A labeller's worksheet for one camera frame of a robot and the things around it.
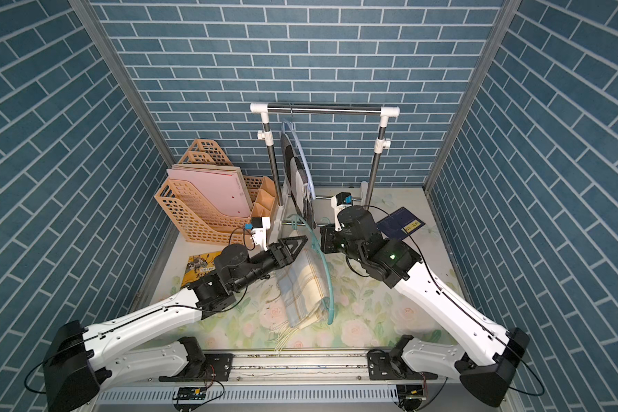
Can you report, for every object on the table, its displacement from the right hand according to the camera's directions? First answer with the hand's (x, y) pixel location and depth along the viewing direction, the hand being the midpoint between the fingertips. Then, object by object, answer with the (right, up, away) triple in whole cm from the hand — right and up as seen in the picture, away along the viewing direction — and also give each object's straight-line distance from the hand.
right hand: (322, 230), depth 69 cm
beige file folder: (-36, +20, +17) cm, 44 cm away
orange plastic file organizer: (-46, +2, +21) cm, 50 cm away
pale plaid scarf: (-5, -19, +8) cm, 21 cm away
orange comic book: (-46, -15, +25) cm, 54 cm away
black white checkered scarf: (-8, +15, +16) cm, 24 cm away
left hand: (-3, -4, -2) cm, 6 cm away
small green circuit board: (-38, -47, +3) cm, 60 cm away
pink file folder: (-34, +12, +20) cm, 42 cm away
